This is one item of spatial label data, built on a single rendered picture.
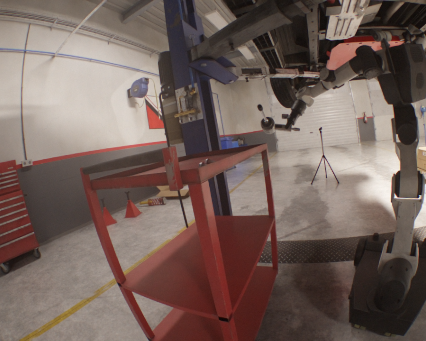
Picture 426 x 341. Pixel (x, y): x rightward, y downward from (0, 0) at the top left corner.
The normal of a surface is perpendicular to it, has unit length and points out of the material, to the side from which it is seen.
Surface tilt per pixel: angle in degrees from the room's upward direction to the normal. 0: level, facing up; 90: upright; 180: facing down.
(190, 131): 90
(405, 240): 37
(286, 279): 0
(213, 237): 90
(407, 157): 49
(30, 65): 90
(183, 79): 90
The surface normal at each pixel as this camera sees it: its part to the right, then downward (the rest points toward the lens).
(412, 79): 0.07, 0.51
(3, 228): 0.89, -0.10
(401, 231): -0.71, -0.46
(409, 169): -0.59, -0.67
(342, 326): -0.17, -0.98
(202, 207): -0.43, 0.19
